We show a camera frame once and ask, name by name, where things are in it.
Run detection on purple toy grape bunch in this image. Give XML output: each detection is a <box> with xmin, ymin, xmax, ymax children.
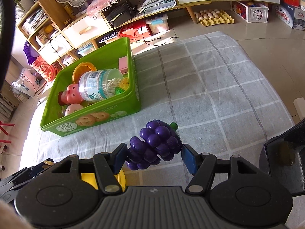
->
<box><xmin>126</xmin><ymin>119</ymin><xmax>182</xmax><ymax>171</ymax></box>

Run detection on yellow toy pot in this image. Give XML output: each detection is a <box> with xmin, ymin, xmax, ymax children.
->
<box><xmin>80</xmin><ymin>169</ymin><xmax>126</xmax><ymax>192</ymax></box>

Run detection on pink round ball toy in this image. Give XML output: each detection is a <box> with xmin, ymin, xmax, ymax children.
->
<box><xmin>65</xmin><ymin>103</ymin><xmax>83</xmax><ymax>116</ymax></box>

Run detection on pink pig toy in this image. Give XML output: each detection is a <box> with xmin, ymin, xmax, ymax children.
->
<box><xmin>58</xmin><ymin>84</ymin><xmax>84</xmax><ymax>106</ymax></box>

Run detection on green plastic cookie box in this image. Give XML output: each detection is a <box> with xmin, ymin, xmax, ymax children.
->
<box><xmin>40</xmin><ymin>37</ymin><xmax>141</xmax><ymax>136</ymax></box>

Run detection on grey checked table cloth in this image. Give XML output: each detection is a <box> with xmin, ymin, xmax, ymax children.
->
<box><xmin>18</xmin><ymin>31</ymin><xmax>295</xmax><ymax>189</ymax></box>

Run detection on clear cotton swab jar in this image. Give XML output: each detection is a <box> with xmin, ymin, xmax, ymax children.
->
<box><xmin>78</xmin><ymin>68</ymin><xmax>124</xmax><ymax>102</ymax></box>

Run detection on orange round mould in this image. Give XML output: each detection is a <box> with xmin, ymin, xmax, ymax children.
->
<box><xmin>72</xmin><ymin>62</ymin><xmax>97</xmax><ymax>84</ymax></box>

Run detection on red lantern bag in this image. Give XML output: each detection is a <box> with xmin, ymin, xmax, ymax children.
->
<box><xmin>30</xmin><ymin>56</ymin><xmax>63</xmax><ymax>82</ymax></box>

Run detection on wooden shelf unit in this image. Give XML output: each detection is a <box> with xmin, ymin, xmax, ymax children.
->
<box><xmin>16</xmin><ymin>0</ymin><xmax>75</xmax><ymax>65</ymax></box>

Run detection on clear plastic storage bin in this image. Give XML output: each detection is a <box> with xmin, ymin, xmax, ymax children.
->
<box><xmin>145</xmin><ymin>14</ymin><xmax>169</xmax><ymax>34</ymax></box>

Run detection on yellow egg tray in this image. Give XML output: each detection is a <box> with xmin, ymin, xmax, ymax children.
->
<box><xmin>194</xmin><ymin>9</ymin><xmax>235</xmax><ymax>27</ymax></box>

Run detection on black bag in cabinet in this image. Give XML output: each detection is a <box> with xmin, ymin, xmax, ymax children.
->
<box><xmin>106</xmin><ymin>1</ymin><xmax>137</xmax><ymax>27</ymax></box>

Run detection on wooden tv cabinet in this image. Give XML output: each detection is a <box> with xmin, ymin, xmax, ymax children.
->
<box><xmin>60</xmin><ymin>0</ymin><xmax>282</xmax><ymax>51</ymax></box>

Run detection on white red storage box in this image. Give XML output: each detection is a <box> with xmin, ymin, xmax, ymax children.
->
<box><xmin>231</xmin><ymin>1</ymin><xmax>269</xmax><ymax>23</ymax></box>

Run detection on white blue cardboard box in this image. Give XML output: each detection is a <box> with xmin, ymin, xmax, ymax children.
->
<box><xmin>272</xmin><ymin>3</ymin><xmax>305</xmax><ymax>31</ymax></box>

